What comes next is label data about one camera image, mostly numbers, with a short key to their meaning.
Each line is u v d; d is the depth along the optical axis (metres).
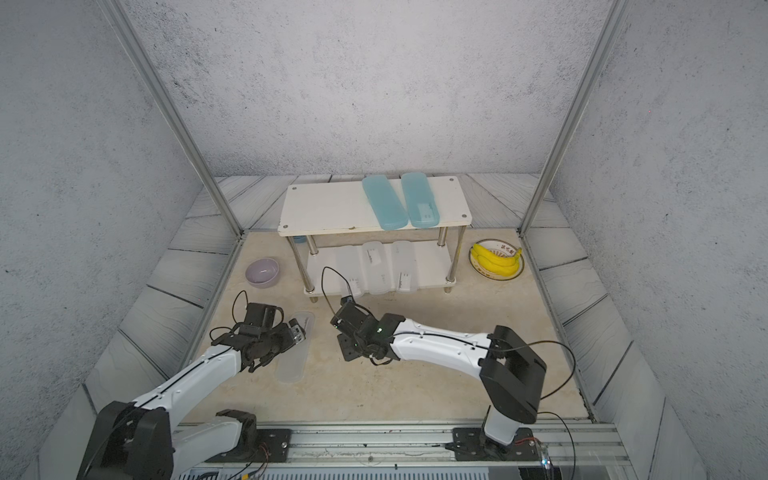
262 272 1.05
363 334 0.60
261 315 0.69
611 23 0.72
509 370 0.43
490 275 1.05
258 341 0.66
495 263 1.04
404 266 1.02
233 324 0.68
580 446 0.73
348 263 1.03
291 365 0.85
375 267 1.02
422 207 0.78
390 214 0.79
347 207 0.80
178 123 0.89
